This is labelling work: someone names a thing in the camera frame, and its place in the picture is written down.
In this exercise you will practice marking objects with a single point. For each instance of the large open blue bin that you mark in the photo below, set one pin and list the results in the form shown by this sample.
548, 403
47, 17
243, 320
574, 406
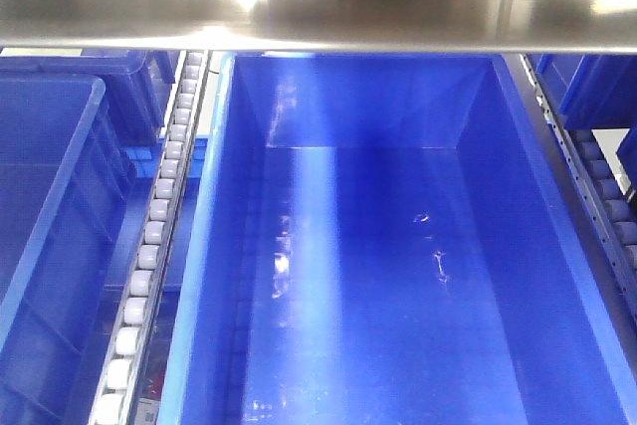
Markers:
398, 246

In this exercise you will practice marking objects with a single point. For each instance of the row of blue bins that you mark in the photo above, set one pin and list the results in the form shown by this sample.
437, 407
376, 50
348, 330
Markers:
50, 196

